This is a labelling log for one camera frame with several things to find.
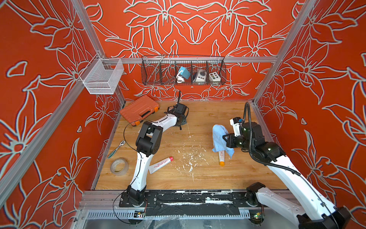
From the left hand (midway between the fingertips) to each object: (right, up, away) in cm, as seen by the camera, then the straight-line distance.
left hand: (182, 119), depth 105 cm
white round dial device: (+12, +30, -14) cm, 35 cm away
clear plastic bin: (-54, +30, -12) cm, 63 cm away
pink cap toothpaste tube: (-16, -28, -21) cm, 38 cm away
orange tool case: (-33, +7, +2) cm, 34 cm away
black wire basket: (-14, +36, -5) cm, 39 cm away
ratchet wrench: (-40, -15, -11) cm, 45 cm away
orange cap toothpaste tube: (+24, -23, -19) cm, 39 cm away
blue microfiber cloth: (+21, -13, -28) cm, 37 cm away
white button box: (+22, +29, -11) cm, 38 cm away
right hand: (+20, -8, -32) cm, 39 cm away
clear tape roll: (-41, -27, -23) cm, 54 cm away
